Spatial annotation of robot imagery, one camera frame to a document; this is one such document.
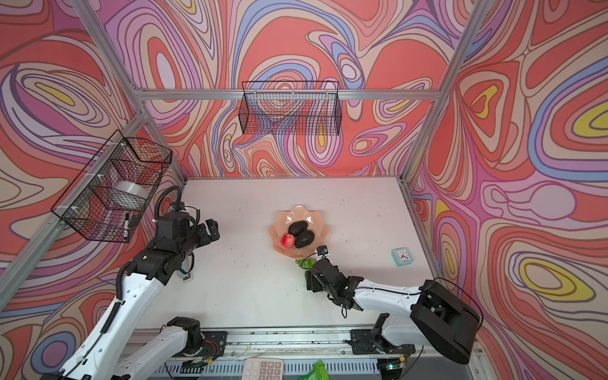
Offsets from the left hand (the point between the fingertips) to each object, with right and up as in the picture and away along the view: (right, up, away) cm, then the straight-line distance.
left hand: (207, 225), depth 76 cm
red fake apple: (+25, -8, +15) cm, 30 cm away
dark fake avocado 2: (+31, -7, +16) cm, 36 cm away
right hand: (+37, -21, +10) cm, 43 cm away
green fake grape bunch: (+33, -16, +11) cm, 38 cm away
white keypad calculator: (+20, -42, -8) cm, 47 cm away
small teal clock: (+70, -14, +14) cm, 72 cm away
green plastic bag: (+36, -43, -8) cm, 57 cm away
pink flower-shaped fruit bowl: (+37, -2, +23) cm, 43 cm away
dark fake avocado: (+29, -3, +19) cm, 35 cm away
